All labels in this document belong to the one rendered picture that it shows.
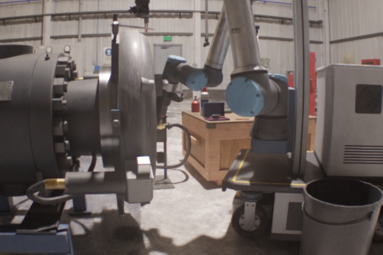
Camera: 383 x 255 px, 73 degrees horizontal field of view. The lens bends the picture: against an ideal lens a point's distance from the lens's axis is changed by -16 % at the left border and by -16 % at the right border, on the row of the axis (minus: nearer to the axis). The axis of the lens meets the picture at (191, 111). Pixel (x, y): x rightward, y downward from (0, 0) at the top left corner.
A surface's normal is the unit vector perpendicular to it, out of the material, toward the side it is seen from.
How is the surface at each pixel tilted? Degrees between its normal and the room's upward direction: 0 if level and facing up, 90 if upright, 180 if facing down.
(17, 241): 90
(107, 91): 58
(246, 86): 95
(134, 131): 91
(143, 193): 112
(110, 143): 108
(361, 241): 93
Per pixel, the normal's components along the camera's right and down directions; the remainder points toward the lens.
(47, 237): 0.26, 0.10
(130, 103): 0.27, -0.11
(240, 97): -0.64, 0.17
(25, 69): 0.18, -0.67
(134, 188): 0.24, 0.47
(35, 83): 0.22, -0.45
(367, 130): -0.29, 0.10
